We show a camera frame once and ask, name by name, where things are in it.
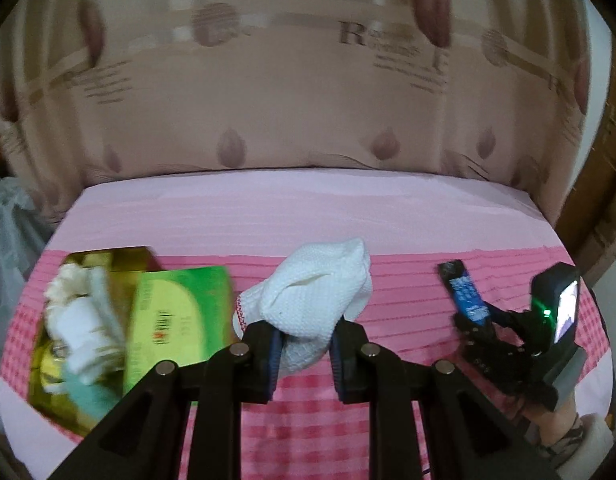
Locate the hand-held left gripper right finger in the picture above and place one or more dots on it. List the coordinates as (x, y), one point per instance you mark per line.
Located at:
(338, 365)

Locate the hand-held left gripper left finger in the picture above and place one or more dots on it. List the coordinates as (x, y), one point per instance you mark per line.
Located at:
(274, 360)

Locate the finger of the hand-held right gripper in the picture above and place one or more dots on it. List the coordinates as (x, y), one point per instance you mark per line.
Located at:
(503, 317)
(480, 345)

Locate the white mesh cloth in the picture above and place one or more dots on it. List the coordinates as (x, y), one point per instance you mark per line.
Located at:
(308, 300)

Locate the gold tin box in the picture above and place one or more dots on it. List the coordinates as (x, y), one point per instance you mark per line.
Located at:
(123, 260)

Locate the teal fluffy cloth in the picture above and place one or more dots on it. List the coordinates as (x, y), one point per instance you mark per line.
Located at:
(93, 396)

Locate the white towel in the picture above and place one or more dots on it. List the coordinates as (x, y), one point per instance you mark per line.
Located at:
(83, 325)

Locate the cream cloth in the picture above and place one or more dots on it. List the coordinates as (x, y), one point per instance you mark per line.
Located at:
(68, 285)

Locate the person's right forearm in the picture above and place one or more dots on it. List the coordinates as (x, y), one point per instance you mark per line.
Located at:
(563, 435)

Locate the green tissue box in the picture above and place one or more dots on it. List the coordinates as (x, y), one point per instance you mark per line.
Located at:
(188, 310)

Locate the brown wooden furniture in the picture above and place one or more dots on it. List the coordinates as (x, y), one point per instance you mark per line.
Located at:
(603, 210)

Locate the pink checked blanket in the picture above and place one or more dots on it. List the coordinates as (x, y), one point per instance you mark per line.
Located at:
(338, 210)

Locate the beige leaf print curtain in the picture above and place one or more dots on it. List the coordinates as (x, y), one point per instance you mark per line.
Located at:
(288, 85)

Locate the grey plastic bag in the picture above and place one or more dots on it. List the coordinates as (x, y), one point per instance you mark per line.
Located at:
(8, 240)

